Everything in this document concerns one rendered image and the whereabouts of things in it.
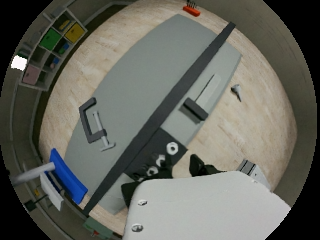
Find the black rectangular plate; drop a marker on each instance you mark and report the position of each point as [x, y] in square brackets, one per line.
[157, 148]

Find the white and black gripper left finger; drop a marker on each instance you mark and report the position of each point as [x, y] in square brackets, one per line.
[164, 172]

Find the white flanged bushing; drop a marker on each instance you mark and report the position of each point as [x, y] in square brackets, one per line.
[173, 150]

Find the dark grey c-clamp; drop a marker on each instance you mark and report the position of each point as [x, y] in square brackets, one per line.
[101, 132]

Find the blue drill press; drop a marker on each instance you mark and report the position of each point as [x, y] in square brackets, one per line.
[64, 176]

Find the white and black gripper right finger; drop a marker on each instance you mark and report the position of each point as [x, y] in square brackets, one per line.
[198, 168]

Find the long black rectangular bar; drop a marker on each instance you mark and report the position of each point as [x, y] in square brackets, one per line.
[158, 117]

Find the grey flanged bushing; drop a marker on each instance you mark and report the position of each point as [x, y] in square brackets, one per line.
[237, 88]

